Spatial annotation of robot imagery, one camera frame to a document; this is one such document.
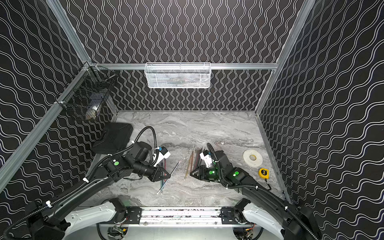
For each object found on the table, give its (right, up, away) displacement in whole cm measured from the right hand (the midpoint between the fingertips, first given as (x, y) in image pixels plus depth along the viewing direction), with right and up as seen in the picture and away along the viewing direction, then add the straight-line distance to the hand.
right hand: (192, 173), depth 75 cm
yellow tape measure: (+41, -3, +12) cm, 43 cm away
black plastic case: (-52, +16, +26) cm, 60 cm away
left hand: (-10, +2, -7) cm, 13 cm away
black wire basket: (-68, +48, +25) cm, 87 cm away
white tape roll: (+38, +3, +20) cm, 44 cm away
